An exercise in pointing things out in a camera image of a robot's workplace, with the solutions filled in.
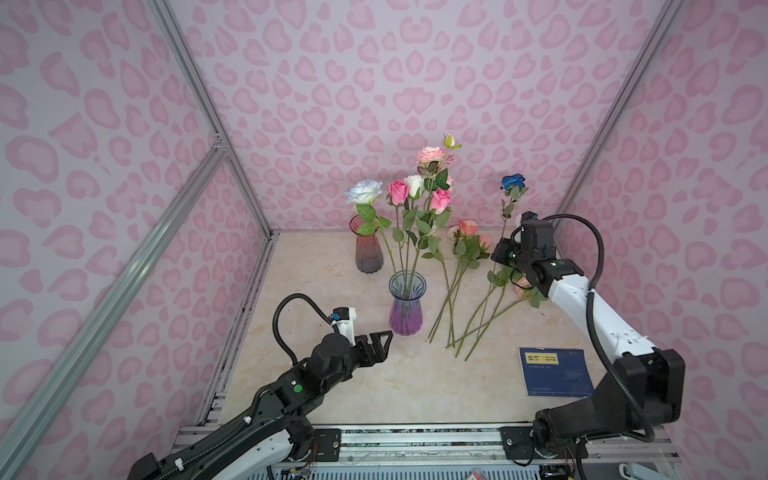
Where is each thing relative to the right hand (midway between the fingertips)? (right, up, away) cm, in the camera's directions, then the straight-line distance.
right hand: (497, 242), depth 83 cm
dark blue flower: (+5, +16, +3) cm, 17 cm away
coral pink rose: (-3, -2, +24) cm, 24 cm away
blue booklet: (+17, -37, +2) cm, 41 cm away
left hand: (-31, -23, -9) cm, 40 cm away
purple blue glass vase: (-25, -13, -1) cm, 28 cm away
